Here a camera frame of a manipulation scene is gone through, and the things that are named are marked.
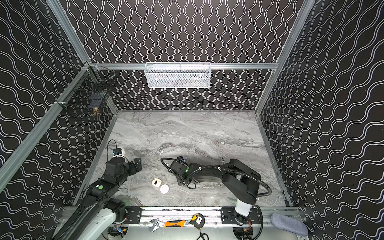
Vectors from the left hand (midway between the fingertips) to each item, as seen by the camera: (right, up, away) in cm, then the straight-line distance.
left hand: (137, 161), depth 80 cm
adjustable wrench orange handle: (+11, -28, -8) cm, 31 cm away
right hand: (+25, -11, +8) cm, 29 cm away
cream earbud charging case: (+9, -12, +4) cm, 16 cm away
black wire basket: (-37, +38, +12) cm, 54 cm away
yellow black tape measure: (+32, -26, -9) cm, 42 cm away
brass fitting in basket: (-24, +28, +2) cm, 37 cm away
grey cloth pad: (+75, -27, -10) cm, 80 cm away
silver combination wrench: (+48, -3, +14) cm, 51 cm away
